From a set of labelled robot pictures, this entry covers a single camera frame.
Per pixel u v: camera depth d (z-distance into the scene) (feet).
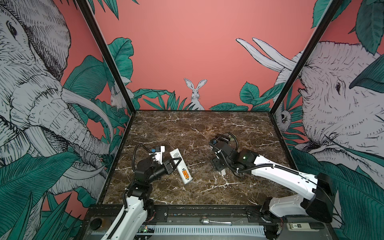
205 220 2.38
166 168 2.18
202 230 2.30
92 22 2.41
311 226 2.21
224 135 3.47
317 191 1.34
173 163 2.41
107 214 2.46
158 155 2.30
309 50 2.76
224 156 1.83
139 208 1.81
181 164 2.44
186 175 2.43
